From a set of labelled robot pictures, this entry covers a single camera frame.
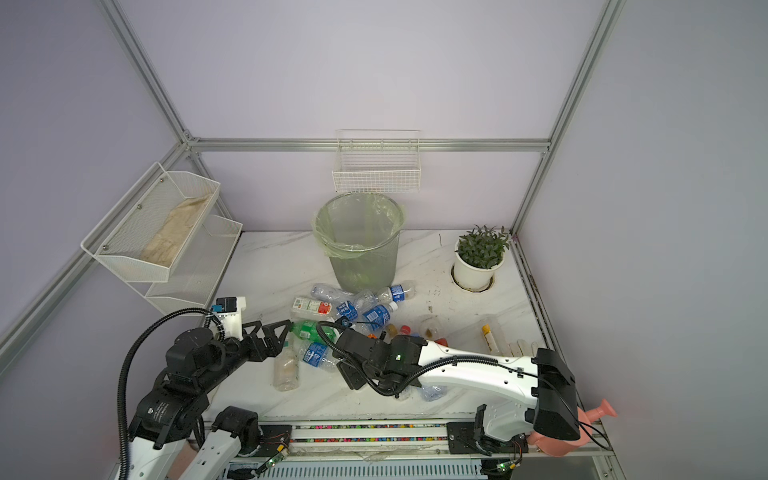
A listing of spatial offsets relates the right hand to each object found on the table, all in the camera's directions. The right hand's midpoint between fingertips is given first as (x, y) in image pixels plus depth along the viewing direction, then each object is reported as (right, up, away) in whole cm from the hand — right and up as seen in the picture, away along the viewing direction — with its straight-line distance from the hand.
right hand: (347, 363), depth 71 cm
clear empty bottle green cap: (-20, -9, +14) cm, 26 cm away
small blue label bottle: (-2, +10, +16) cm, 19 cm away
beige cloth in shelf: (-48, +30, +6) cm, 57 cm away
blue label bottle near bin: (+12, +14, +25) cm, 32 cm away
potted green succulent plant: (+38, +27, +22) cm, 52 cm away
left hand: (-17, +10, -3) cm, 19 cm away
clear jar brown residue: (+23, +3, +22) cm, 32 cm away
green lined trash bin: (-1, +35, +33) cm, 48 cm away
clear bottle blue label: (-9, -2, +11) cm, 15 cm away
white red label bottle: (-14, +10, +20) cm, 26 cm away
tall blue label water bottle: (+5, +7, +19) cm, 21 cm away
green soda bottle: (-14, +4, +17) cm, 22 cm away
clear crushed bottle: (-11, +14, +28) cm, 33 cm away
